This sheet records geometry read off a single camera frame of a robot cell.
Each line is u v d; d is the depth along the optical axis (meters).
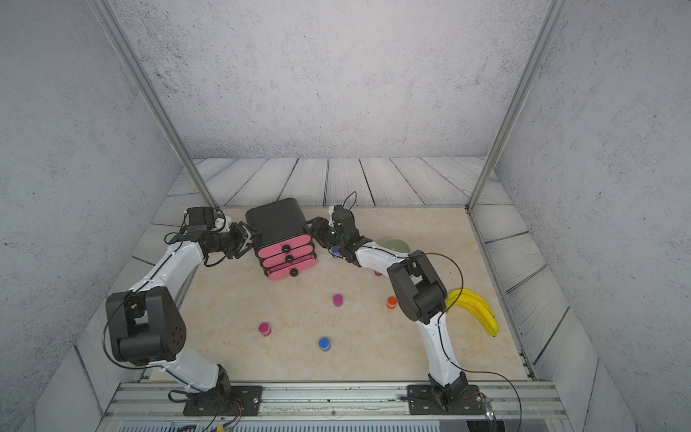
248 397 0.74
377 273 0.83
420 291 0.55
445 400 0.64
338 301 0.91
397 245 1.01
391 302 0.89
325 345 0.81
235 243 0.81
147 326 0.46
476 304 0.85
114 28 0.73
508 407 0.74
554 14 0.70
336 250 0.77
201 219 0.71
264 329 0.84
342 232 0.76
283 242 0.88
